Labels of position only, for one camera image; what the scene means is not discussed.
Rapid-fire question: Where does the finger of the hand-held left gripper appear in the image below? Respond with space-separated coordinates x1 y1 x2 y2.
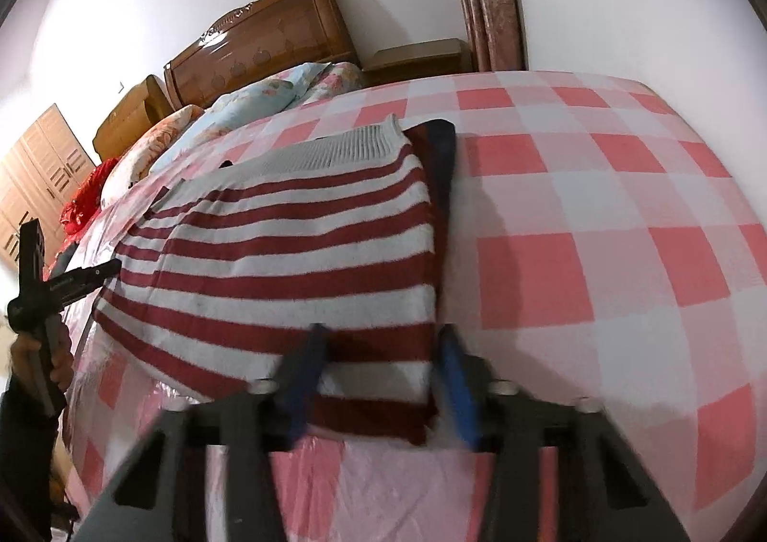
46 262 121 299

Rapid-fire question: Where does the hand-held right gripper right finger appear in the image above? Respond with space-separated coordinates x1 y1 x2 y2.
432 325 690 542

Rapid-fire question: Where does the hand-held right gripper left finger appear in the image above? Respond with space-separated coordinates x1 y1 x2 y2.
75 323 332 542

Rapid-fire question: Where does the red grey striped sweater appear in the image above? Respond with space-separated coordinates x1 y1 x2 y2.
93 114 459 447

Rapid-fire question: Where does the person's left forearm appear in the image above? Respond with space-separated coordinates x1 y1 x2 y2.
0 374 67 542

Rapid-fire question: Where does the person's left hand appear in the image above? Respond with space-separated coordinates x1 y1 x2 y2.
9 329 74 399

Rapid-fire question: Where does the red blanket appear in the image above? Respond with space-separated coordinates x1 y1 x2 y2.
57 157 124 234

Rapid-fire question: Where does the wooden wardrobe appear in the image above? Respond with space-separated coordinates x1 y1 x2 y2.
0 104 97 264

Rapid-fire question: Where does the orange floral pillow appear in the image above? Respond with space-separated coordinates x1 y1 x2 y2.
99 104 208 208

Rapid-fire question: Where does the small wooden headboard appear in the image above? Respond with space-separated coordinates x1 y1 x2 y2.
92 75 174 160

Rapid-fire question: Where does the blue floral pillow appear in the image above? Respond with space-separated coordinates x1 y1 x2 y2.
147 61 333 172

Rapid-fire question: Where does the bed with pink checked sheet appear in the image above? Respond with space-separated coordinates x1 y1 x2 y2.
54 69 767 542

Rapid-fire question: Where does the large glossy wooden headboard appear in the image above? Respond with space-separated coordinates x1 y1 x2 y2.
163 0 360 110

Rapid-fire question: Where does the pink floral quilt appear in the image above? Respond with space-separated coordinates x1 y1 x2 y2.
305 61 366 100

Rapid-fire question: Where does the wooden nightstand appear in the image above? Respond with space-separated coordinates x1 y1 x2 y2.
361 37 474 88

